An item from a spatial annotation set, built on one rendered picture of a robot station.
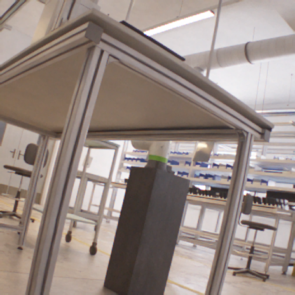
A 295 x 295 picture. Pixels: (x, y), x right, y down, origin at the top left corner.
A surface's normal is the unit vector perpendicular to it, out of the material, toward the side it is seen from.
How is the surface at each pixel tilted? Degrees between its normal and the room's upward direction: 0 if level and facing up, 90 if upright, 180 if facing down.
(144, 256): 90
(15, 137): 90
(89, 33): 90
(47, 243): 90
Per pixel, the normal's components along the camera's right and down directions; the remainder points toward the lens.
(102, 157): 0.64, 0.04
